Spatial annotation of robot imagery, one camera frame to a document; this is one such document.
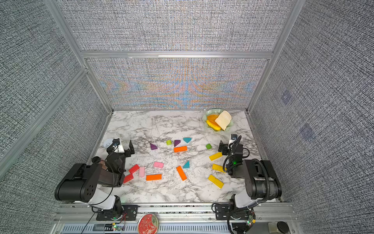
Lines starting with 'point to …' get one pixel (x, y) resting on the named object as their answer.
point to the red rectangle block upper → (134, 168)
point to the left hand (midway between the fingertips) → (124, 140)
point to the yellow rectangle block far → (215, 156)
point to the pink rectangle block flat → (158, 164)
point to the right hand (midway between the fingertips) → (229, 137)
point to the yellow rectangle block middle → (218, 167)
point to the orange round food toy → (211, 118)
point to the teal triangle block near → (187, 165)
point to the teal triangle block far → (187, 140)
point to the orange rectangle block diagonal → (181, 173)
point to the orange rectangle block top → (181, 148)
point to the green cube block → (208, 146)
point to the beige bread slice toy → (224, 119)
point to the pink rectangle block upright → (141, 171)
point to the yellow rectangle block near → (215, 181)
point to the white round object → (107, 142)
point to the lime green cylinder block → (169, 142)
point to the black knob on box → (283, 227)
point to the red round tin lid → (148, 224)
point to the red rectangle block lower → (128, 178)
